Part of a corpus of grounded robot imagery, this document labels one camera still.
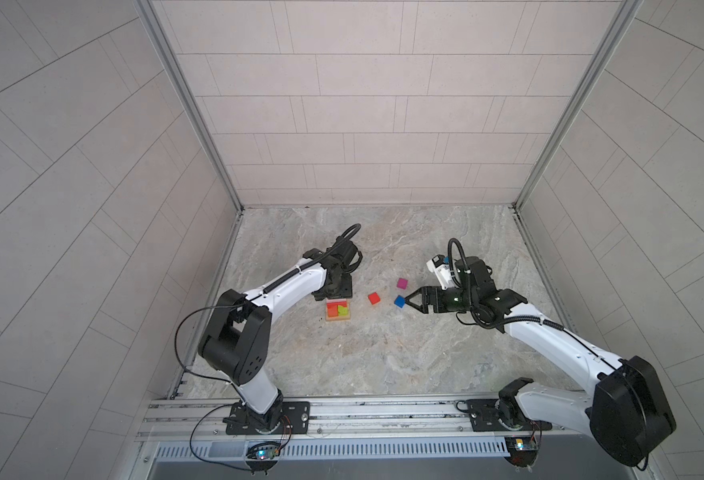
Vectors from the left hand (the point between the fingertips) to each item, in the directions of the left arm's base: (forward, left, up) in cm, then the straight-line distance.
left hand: (347, 288), depth 88 cm
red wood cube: (-1, -8, -4) cm, 9 cm away
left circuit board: (-39, +16, -1) cm, 42 cm away
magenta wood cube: (+5, -17, -6) cm, 19 cm away
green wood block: (-6, +1, -3) cm, 7 cm away
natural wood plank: (-7, +2, -4) cm, 9 cm away
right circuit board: (-37, -42, -5) cm, 57 cm away
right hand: (-7, -19, +7) cm, 21 cm away
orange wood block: (-6, +4, -3) cm, 8 cm away
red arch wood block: (-8, +2, +8) cm, 11 cm away
